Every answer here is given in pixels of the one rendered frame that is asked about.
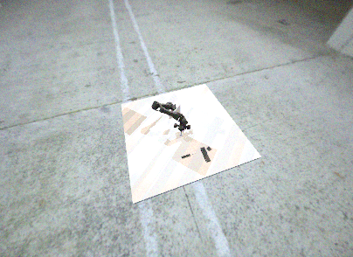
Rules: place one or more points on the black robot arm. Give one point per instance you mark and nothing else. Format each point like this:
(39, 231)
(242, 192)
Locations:
(175, 115)

